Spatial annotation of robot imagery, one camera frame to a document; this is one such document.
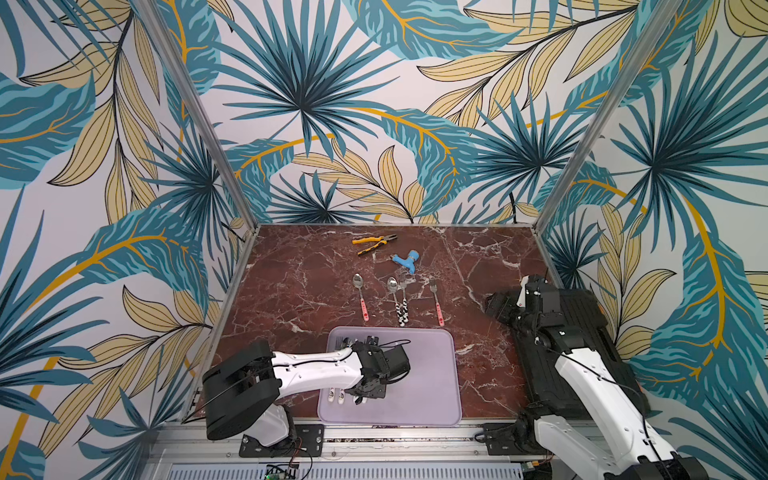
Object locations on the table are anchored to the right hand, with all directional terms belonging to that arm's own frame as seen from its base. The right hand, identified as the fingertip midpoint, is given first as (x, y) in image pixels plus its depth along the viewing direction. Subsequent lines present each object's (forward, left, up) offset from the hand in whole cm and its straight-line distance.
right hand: (500, 304), depth 82 cm
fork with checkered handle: (+18, +25, -14) cm, 34 cm away
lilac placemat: (-19, +21, -14) cm, 31 cm away
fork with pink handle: (+16, +15, -14) cm, 26 cm away
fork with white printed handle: (-18, +47, -13) cm, 52 cm away
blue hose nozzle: (+25, +22, -12) cm, 35 cm away
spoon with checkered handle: (+15, +29, -13) cm, 35 cm away
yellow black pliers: (+36, +31, -12) cm, 49 cm away
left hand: (-18, +37, -14) cm, 43 cm away
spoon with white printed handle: (-19, +44, -13) cm, 49 cm away
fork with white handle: (-20, +38, -12) cm, 44 cm away
